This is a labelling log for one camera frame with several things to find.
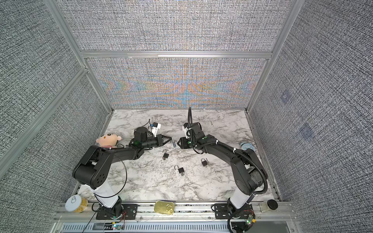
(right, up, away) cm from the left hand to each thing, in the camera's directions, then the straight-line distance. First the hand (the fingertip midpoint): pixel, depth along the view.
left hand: (171, 139), depth 88 cm
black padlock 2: (+20, -15, +2) cm, 25 cm away
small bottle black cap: (+47, -29, -20) cm, 59 cm away
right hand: (+5, -2, +1) cm, 6 cm away
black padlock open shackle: (+6, -18, 0) cm, 19 cm away
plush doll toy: (-40, -1, +3) cm, 40 cm away
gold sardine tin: (-2, -31, -17) cm, 36 cm away
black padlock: (-4, -11, +6) cm, 13 cm away
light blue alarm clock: (+47, -4, +5) cm, 48 cm away
